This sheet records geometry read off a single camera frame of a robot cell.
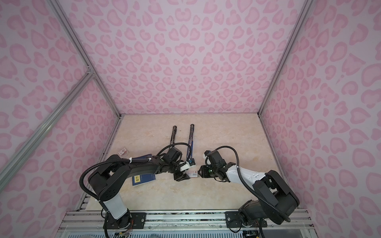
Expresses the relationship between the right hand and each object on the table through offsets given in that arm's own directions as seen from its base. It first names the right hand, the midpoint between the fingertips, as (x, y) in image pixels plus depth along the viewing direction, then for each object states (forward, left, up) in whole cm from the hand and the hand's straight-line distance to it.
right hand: (200, 171), depth 86 cm
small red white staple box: (+12, +51, -1) cm, 52 cm away
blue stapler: (+22, +7, -3) cm, 24 cm away
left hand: (+2, +7, -2) cm, 7 cm away
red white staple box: (0, +5, -3) cm, 6 cm away
